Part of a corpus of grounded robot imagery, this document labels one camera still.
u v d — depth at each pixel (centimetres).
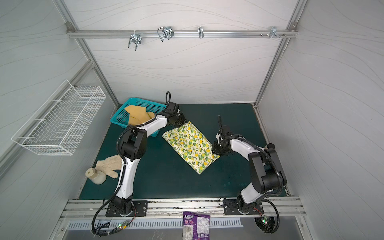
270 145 86
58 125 68
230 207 73
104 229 69
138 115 108
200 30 72
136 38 80
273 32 76
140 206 74
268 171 46
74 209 75
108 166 88
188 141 98
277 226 69
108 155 91
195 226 67
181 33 78
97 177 77
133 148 59
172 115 83
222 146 68
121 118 105
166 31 76
